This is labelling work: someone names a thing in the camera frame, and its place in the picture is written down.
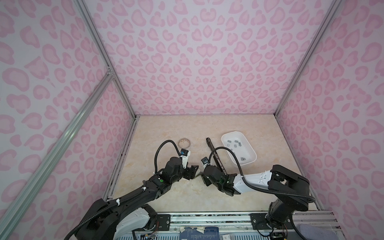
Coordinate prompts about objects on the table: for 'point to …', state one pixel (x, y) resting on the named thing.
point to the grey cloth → (317, 231)
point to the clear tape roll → (184, 143)
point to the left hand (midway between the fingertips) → (194, 163)
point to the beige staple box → (199, 177)
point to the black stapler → (216, 158)
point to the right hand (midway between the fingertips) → (204, 170)
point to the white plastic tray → (246, 150)
